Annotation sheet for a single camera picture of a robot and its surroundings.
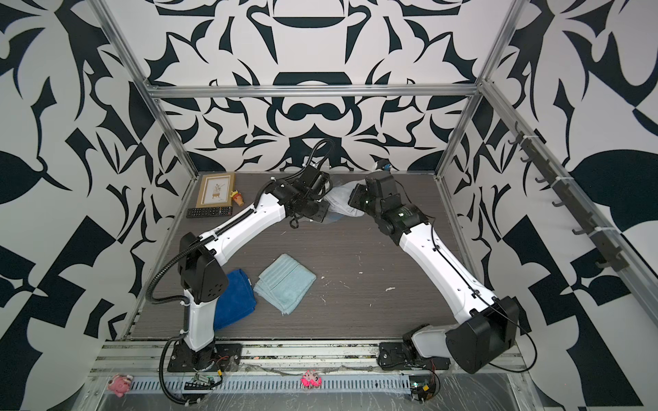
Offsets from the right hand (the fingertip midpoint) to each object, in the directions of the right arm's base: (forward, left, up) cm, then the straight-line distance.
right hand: (352, 187), depth 77 cm
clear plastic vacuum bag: (-6, +6, -7) cm, 11 cm away
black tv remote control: (+11, +56, -26) cm, 62 cm away
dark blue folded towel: (-25, +35, -25) cm, 50 cm away
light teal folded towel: (-18, +22, -28) cm, 40 cm away
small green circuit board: (-45, +40, -28) cm, 66 cm away
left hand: (+1, +10, -10) cm, 14 cm away
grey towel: (-2, +4, -2) cm, 5 cm away
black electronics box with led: (-47, -18, -31) cm, 59 cm away
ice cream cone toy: (+18, +45, -25) cm, 55 cm away
